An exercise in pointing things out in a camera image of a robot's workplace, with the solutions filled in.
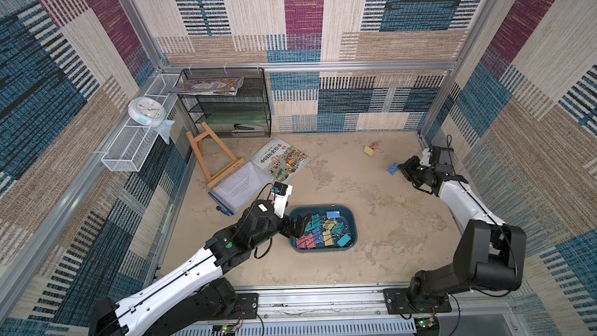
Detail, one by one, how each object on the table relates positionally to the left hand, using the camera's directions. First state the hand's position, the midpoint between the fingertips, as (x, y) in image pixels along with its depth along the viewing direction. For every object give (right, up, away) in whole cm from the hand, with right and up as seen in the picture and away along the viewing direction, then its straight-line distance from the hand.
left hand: (299, 207), depth 72 cm
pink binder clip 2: (+5, -16, +11) cm, 20 cm away
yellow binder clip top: (+32, +18, +40) cm, 55 cm away
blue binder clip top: (+13, -6, +17) cm, 22 cm away
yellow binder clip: (+10, -14, +13) cm, 22 cm away
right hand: (+37, +14, +17) cm, 43 cm away
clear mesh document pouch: (-25, +1, +29) cm, 39 cm away
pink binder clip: (+2, -16, +13) cm, 20 cm away
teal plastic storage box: (+18, -7, +17) cm, 26 cm away
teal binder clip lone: (+16, -15, +12) cm, 25 cm away
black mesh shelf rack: (-25, +35, +37) cm, 57 cm away
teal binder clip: (+6, -9, +17) cm, 20 cm away
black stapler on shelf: (-25, +29, +38) cm, 54 cm away
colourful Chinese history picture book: (-9, +14, +39) cm, 42 cm away
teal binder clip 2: (+14, -11, +15) cm, 24 cm away
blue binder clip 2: (+7, -14, +14) cm, 21 cm away
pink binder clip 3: (+36, +20, +41) cm, 58 cm away
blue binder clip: (+36, +11, +20) cm, 43 cm away
